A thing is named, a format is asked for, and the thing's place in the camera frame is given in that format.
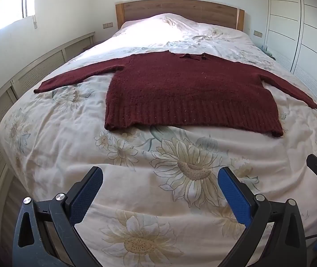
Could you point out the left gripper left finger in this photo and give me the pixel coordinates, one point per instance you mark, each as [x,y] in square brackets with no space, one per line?
[32,244]

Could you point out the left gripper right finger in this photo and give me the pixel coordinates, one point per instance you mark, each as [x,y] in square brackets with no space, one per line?
[286,245]

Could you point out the dark red knit sweater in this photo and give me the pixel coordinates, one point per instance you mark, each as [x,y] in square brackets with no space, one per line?
[168,89]

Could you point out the louvered radiator cover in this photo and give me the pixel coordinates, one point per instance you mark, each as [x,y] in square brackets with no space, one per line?
[36,71]

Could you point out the floral white duvet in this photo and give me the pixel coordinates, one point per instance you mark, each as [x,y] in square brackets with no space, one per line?
[160,204]

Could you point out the right wooden nightstand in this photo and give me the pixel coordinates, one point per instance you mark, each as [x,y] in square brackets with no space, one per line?
[270,53]

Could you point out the white sliding wardrobe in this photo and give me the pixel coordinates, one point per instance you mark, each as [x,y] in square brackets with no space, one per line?
[291,32]

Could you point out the wooden headboard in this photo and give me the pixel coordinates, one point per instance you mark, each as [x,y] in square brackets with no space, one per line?
[195,10]

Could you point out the right wall switch plate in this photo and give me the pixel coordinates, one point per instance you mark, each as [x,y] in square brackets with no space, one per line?
[258,34]

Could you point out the wall switch plate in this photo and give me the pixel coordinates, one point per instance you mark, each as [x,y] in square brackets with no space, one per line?
[107,25]
[258,34]

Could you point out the left wall switch plate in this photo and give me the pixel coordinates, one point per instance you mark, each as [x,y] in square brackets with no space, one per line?
[107,25]

